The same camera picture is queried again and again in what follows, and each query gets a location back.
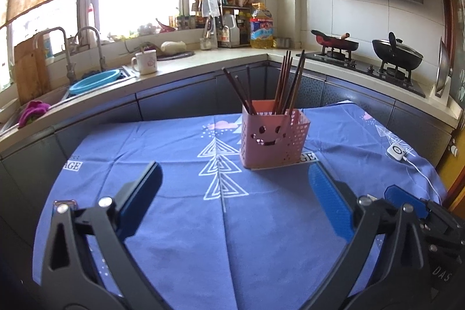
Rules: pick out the black wok with lid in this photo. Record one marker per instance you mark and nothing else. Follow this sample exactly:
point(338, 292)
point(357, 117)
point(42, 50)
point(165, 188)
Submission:
point(397, 55)

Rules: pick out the steel cleaver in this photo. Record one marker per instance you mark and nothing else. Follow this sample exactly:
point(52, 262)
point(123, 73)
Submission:
point(210, 6)

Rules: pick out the pink utensil holder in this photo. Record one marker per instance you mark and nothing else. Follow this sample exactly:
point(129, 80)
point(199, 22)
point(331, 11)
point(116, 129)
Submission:
point(269, 150)

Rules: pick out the small glass jar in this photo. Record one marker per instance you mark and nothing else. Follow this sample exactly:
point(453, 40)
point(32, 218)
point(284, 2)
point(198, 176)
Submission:
point(205, 44)

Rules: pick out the dish soap bottle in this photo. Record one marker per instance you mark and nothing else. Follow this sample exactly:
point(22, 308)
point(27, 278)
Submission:
point(48, 46)

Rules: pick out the white mug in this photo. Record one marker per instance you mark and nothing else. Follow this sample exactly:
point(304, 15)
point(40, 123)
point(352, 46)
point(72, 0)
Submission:
point(145, 63)

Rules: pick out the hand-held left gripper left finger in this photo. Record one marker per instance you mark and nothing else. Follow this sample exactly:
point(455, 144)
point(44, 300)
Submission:
point(141, 197)

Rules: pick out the bunch of wooden chopsticks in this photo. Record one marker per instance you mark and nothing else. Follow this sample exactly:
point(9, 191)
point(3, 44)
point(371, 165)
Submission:
point(282, 95)

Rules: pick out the red frying pan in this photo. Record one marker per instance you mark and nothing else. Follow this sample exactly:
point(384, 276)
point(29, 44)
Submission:
point(338, 43)

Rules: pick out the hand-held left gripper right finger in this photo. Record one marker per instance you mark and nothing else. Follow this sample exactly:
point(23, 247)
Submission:
point(328, 201)

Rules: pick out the wooden cutting board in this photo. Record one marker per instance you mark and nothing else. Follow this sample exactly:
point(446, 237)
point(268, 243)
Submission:
point(31, 77)

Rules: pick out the gas stove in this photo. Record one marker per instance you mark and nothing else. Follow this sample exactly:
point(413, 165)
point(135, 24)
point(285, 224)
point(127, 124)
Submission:
point(356, 65)

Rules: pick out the steel kitchen faucet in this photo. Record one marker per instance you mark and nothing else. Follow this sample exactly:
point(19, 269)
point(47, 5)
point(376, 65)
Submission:
point(102, 57)
point(68, 59)

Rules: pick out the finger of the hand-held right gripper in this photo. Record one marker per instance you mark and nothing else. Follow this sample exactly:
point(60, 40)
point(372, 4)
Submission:
point(399, 195)

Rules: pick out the row of spice jars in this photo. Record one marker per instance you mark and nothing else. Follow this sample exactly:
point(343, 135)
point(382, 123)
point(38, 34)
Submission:
point(185, 22)

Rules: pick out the white plastic jug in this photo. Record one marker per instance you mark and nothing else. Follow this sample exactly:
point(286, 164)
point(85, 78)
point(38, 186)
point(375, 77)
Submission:
point(229, 30)

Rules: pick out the dark sauce bottle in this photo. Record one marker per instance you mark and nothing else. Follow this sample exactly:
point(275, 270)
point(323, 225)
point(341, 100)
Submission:
point(242, 30)

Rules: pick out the cooking oil bottle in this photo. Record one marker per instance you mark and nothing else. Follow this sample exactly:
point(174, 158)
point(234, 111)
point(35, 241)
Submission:
point(261, 30)

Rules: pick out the steel pot lid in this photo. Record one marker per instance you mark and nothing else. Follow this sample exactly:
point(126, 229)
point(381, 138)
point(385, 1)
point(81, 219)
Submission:
point(443, 70)

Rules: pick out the white dough lump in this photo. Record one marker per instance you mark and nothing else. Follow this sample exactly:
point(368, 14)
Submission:
point(173, 46)

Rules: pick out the magenta cloth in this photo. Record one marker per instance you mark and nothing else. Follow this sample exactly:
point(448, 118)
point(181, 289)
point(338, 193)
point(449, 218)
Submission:
point(32, 112)

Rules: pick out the blue printed tablecloth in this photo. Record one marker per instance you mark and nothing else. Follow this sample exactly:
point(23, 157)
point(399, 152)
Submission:
point(181, 241)

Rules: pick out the round dark mat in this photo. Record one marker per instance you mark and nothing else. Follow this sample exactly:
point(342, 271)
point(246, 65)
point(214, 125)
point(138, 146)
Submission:
point(183, 57)

